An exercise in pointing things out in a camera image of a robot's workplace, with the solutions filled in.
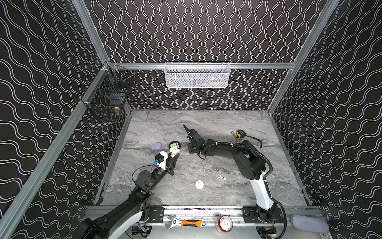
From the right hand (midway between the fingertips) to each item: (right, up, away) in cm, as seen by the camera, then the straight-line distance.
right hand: (192, 146), depth 100 cm
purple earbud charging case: (-23, 0, 0) cm, 23 cm away
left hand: (-6, 0, -28) cm, 29 cm away
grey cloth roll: (+56, -32, -30) cm, 71 cm away
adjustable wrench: (-9, -33, -28) cm, 44 cm away
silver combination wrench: (+31, +6, +5) cm, 32 cm away
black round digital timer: (-12, +3, 0) cm, 12 cm away
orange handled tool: (+1, -33, -29) cm, 44 cm away
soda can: (+14, -28, -38) cm, 49 cm away
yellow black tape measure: (+34, +8, +3) cm, 35 cm away
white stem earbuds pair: (+16, -16, -15) cm, 27 cm away
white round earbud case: (+4, -19, -17) cm, 26 cm away
